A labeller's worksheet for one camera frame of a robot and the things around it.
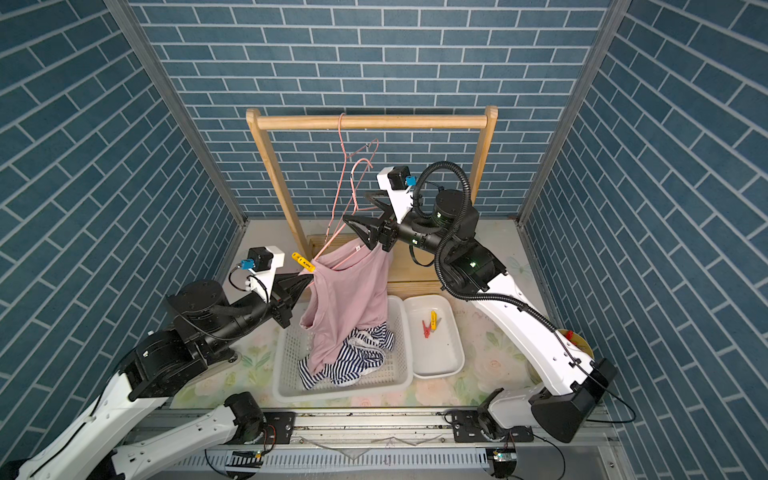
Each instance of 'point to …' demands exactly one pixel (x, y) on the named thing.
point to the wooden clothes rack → (410, 271)
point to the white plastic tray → (436, 345)
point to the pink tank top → (346, 290)
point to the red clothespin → (426, 330)
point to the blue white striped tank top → (361, 354)
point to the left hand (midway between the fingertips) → (319, 277)
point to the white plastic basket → (396, 372)
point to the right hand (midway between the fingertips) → (362, 208)
